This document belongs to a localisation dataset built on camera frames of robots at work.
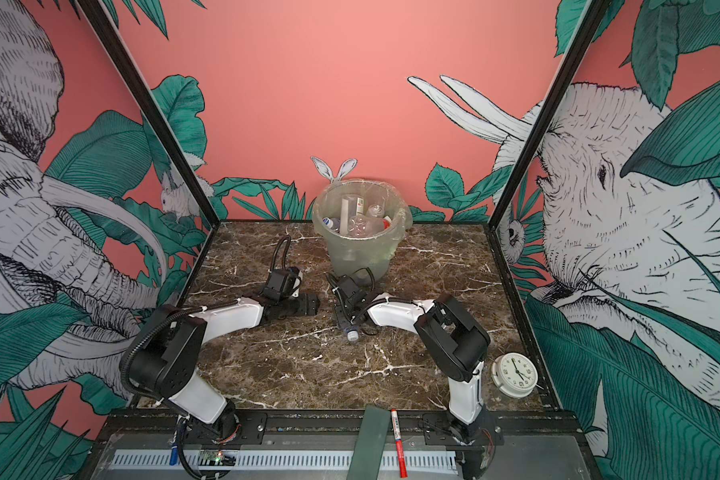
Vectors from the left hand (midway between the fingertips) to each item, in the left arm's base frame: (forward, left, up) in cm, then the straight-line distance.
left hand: (308, 297), depth 94 cm
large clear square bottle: (+22, -14, +19) cm, 32 cm away
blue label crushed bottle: (+16, -9, +17) cm, 25 cm away
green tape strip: (-40, -18, -2) cm, 44 cm away
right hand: (-5, -11, -1) cm, 12 cm away
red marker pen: (-46, -26, -2) cm, 53 cm away
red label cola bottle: (+4, -18, +29) cm, 34 cm away
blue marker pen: (-40, +28, -1) cm, 49 cm away
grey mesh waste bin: (+8, -14, +12) cm, 20 cm away
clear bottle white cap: (-12, -14, -1) cm, 19 cm away
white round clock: (-26, -58, 0) cm, 64 cm away
